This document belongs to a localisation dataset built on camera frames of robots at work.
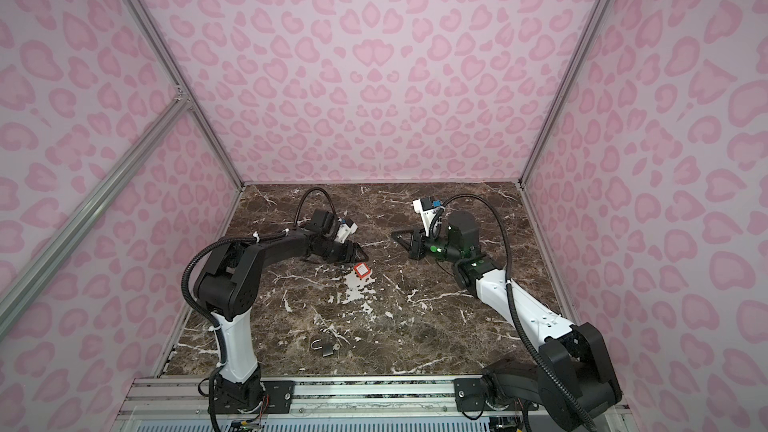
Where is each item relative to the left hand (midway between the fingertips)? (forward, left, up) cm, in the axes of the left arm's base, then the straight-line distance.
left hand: (365, 255), depth 95 cm
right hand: (-7, -10, +21) cm, 25 cm away
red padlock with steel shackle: (-4, +1, -2) cm, 5 cm away
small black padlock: (-27, +9, -3) cm, 28 cm away
